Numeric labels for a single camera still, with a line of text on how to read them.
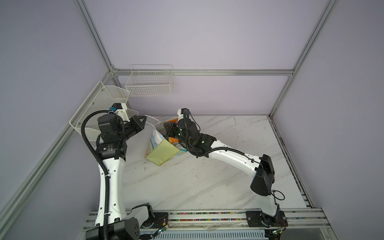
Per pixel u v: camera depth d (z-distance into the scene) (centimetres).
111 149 46
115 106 57
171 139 76
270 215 62
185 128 52
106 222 36
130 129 57
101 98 80
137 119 59
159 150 78
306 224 73
